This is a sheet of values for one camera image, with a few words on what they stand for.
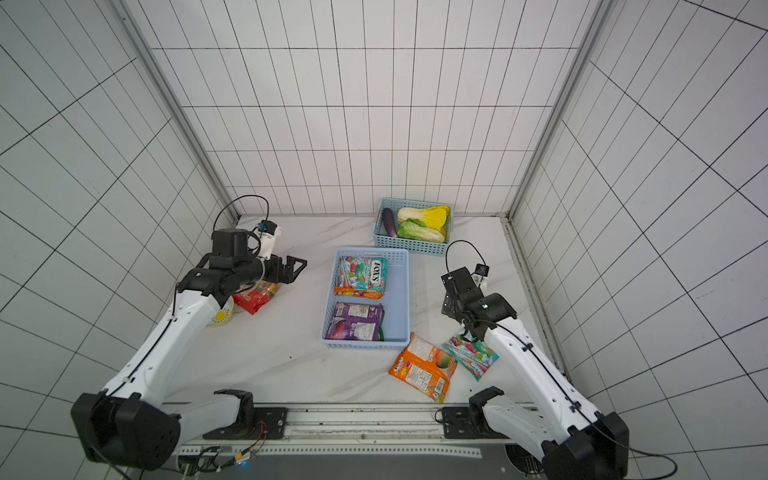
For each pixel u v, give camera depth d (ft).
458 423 2.36
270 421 2.39
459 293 1.93
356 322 2.81
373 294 3.11
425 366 2.65
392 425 2.45
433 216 3.52
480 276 2.22
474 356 2.68
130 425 1.23
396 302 3.13
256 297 3.02
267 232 2.22
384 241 3.41
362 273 3.11
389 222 3.72
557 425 1.30
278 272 2.24
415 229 3.47
